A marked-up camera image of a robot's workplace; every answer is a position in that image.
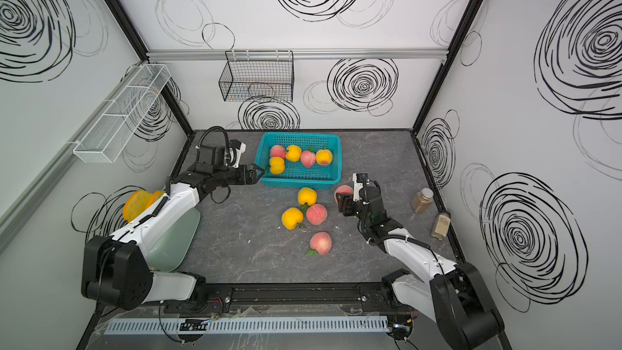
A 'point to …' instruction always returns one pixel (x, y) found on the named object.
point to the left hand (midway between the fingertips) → (254, 171)
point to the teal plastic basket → (296, 176)
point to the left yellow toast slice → (136, 204)
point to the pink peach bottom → (321, 242)
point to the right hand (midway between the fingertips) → (345, 195)
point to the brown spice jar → (422, 201)
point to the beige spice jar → (440, 228)
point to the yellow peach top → (307, 195)
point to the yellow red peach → (324, 157)
